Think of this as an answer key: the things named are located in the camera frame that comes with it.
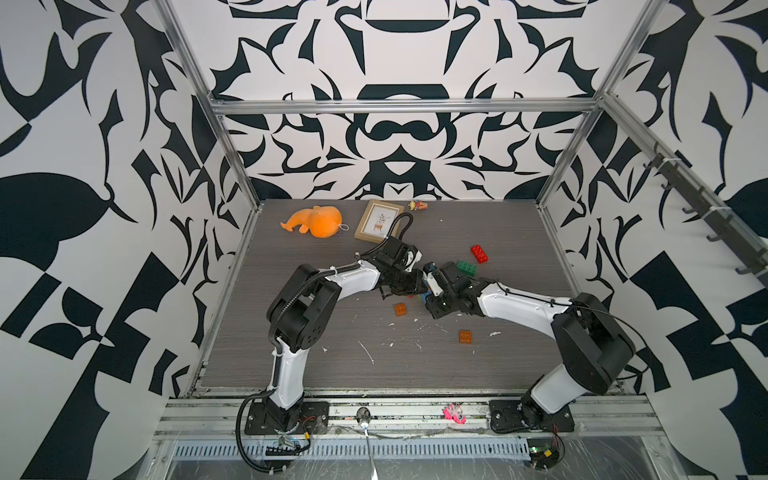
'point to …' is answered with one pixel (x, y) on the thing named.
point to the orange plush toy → (321, 221)
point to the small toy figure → (417, 205)
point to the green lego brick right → (467, 268)
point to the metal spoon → (363, 417)
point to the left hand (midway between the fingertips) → (425, 284)
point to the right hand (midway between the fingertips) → (428, 299)
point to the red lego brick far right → (480, 255)
